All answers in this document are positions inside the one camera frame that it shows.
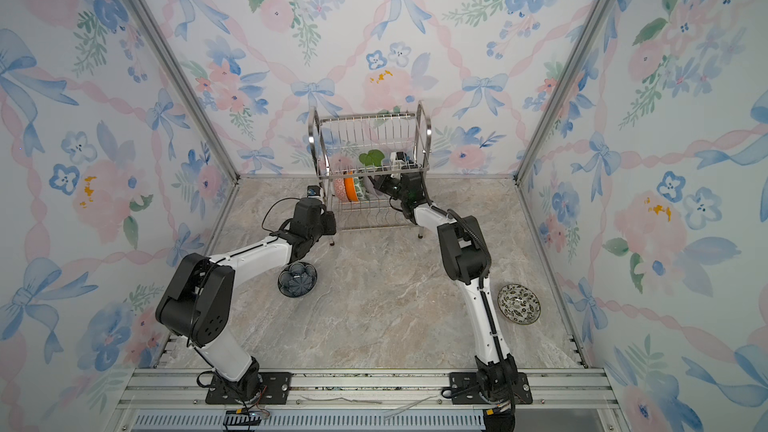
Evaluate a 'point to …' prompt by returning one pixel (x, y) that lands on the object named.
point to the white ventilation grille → (312, 422)
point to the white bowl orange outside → (351, 188)
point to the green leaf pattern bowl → (360, 188)
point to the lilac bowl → (370, 185)
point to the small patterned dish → (519, 304)
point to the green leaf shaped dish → (373, 157)
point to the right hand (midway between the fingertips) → (369, 172)
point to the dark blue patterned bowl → (297, 279)
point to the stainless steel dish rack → (336, 142)
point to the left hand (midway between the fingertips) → (331, 211)
